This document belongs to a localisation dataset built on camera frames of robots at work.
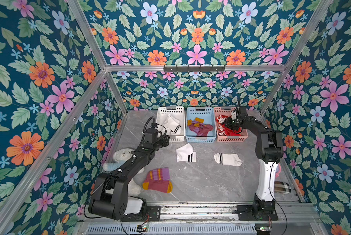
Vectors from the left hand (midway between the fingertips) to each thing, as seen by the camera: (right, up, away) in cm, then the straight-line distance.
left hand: (169, 135), depth 88 cm
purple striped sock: (+18, +6, +16) cm, 25 cm away
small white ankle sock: (-5, +7, +18) cm, 20 cm away
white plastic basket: (+4, +16, +28) cm, 32 cm away
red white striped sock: (+40, +1, +10) cm, 42 cm away
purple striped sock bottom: (+23, +1, +15) cm, 28 cm away
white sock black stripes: (0, +6, +19) cm, 20 cm away
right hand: (+42, +8, +19) cm, 47 cm away
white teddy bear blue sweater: (-17, -26, -9) cm, 33 cm away
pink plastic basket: (+37, +18, +27) cm, 49 cm away
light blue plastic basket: (+29, +14, +27) cm, 42 cm away
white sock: (+40, -16, +5) cm, 43 cm away
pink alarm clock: (+65, -21, -3) cm, 69 cm away
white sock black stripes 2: (+10, -13, +8) cm, 18 cm away
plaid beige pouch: (+63, -28, -9) cm, 70 cm away
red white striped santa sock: (+37, +11, +20) cm, 43 cm away
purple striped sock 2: (-6, -26, -4) cm, 27 cm away
